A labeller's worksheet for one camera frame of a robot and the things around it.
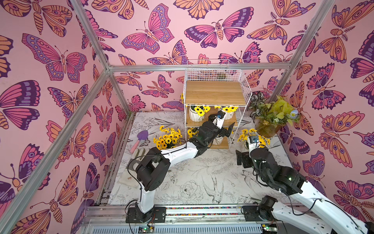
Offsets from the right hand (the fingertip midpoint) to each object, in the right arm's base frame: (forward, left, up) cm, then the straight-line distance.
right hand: (246, 149), depth 72 cm
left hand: (+16, +7, +5) cm, 18 cm away
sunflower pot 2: (+13, +40, -9) cm, 43 cm away
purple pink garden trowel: (+23, +64, -22) cm, 72 cm away
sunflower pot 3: (+16, +10, -16) cm, 25 cm away
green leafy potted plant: (+25, -22, -4) cm, 33 cm away
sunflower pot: (+15, +24, +10) cm, 30 cm away
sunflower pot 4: (+20, -9, -14) cm, 26 cm away
